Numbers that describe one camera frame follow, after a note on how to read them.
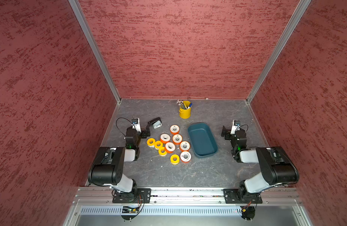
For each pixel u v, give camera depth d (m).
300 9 0.71
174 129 1.00
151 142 0.93
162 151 0.90
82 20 0.76
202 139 0.97
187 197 0.76
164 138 0.94
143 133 0.83
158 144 0.92
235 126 0.80
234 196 0.74
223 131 0.87
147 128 0.85
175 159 0.86
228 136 0.85
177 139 0.95
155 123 1.01
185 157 0.88
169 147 0.90
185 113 1.04
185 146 0.92
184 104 1.00
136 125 0.79
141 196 0.74
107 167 0.46
